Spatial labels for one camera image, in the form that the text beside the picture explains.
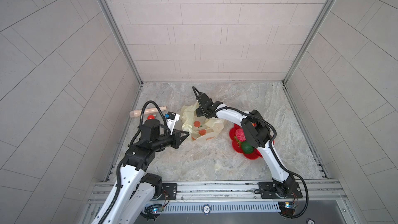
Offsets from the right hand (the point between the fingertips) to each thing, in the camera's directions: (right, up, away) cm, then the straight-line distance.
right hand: (199, 109), depth 102 cm
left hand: (-2, -8, -32) cm, 33 cm away
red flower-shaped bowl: (+22, -19, -18) cm, 34 cm away
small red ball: (-29, -4, -9) cm, 30 cm away
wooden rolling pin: (-37, -1, -8) cm, 38 cm away
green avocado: (+26, -18, -22) cm, 39 cm away
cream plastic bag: (+2, -11, -9) cm, 14 cm away
